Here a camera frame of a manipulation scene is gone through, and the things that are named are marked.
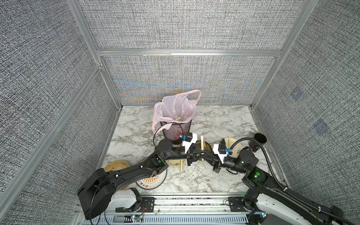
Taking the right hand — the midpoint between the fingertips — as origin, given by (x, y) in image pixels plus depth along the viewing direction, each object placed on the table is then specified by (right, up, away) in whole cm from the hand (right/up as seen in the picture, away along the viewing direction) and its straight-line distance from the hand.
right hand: (201, 151), depth 64 cm
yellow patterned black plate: (+2, +4, -6) cm, 7 cm away
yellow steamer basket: (-48, -13, +20) cm, 53 cm away
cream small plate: (-13, -13, +24) cm, 30 cm away
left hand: (+4, 0, -3) cm, 5 cm away
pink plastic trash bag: (-11, +22, +29) cm, 38 cm away
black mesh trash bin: (-14, +5, +26) cm, 30 cm away
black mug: (+41, +3, +26) cm, 49 cm away
